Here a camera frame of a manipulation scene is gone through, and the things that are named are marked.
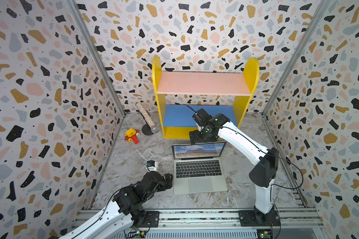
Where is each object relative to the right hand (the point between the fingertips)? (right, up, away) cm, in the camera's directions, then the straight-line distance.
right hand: (196, 141), depth 83 cm
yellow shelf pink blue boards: (-12, +33, +30) cm, 46 cm away
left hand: (-15, -19, -6) cm, 24 cm away
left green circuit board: (-29, -44, -12) cm, 54 cm away
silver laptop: (+1, -17, +8) cm, 19 cm away
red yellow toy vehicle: (-44, +2, +20) cm, 49 cm away
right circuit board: (+32, -44, -11) cm, 56 cm away
